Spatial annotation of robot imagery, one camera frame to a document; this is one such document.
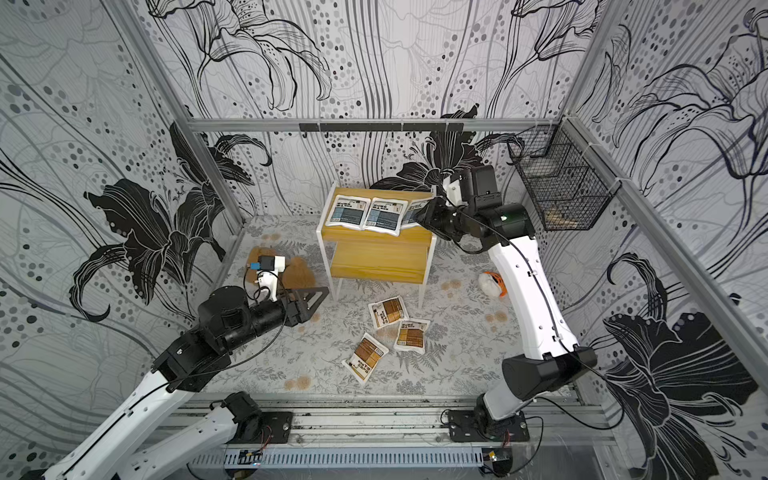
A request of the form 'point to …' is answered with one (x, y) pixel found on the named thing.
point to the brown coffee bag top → (387, 311)
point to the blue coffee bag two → (386, 216)
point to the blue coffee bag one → (348, 211)
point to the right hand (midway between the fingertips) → (422, 216)
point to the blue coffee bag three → (412, 210)
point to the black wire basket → (566, 182)
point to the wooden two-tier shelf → (374, 235)
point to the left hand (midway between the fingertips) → (327, 300)
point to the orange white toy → (500, 281)
